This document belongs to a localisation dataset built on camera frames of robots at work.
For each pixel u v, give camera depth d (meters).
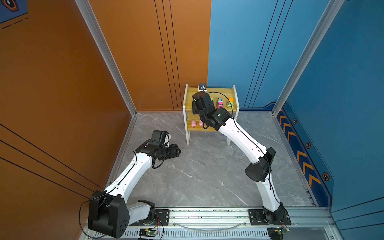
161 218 0.74
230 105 0.76
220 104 0.76
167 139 0.69
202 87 0.64
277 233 0.71
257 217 0.72
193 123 0.89
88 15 0.71
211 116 0.56
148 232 0.71
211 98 0.79
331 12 0.71
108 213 0.39
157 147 0.63
